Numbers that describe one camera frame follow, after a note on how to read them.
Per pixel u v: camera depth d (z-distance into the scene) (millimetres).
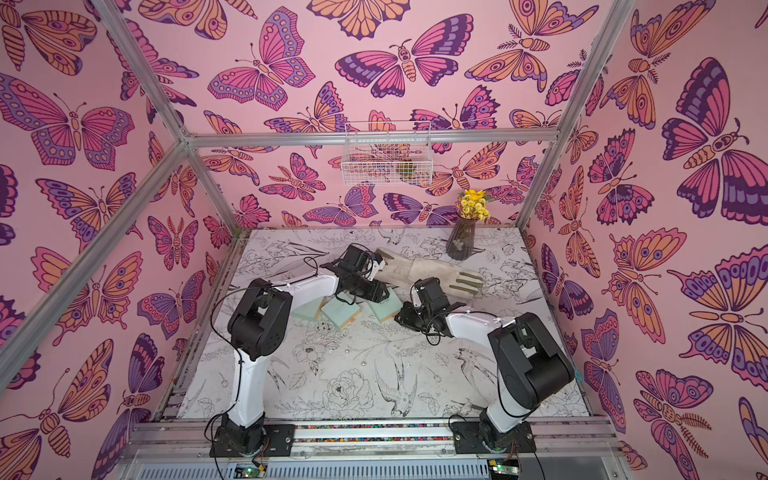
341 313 945
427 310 718
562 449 718
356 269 828
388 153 955
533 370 454
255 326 555
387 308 942
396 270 1063
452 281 1028
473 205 926
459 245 1059
